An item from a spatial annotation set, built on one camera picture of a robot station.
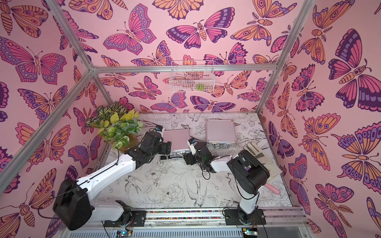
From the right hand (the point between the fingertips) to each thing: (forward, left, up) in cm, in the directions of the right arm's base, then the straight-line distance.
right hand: (188, 152), depth 94 cm
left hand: (0, +12, +12) cm, 17 cm away
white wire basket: (+38, -2, +30) cm, 49 cm away
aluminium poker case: (+13, -21, +3) cm, 25 cm away
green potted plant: (+2, +37, +21) cm, 43 cm away
